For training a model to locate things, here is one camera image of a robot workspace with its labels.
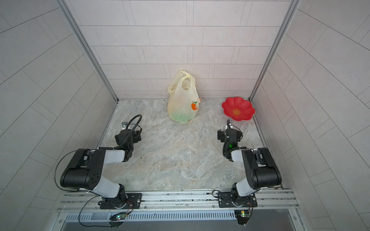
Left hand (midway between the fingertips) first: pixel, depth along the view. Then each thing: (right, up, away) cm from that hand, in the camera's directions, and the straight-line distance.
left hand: (132, 129), depth 95 cm
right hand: (+64, +1, 0) cm, 64 cm away
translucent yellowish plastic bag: (+34, +16, +1) cm, 38 cm away
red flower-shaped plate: (+75, +14, +14) cm, 78 cm away
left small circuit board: (+6, -36, -30) cm, 47 cm away
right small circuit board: (+64, -38, -27) cm, 79 cm away
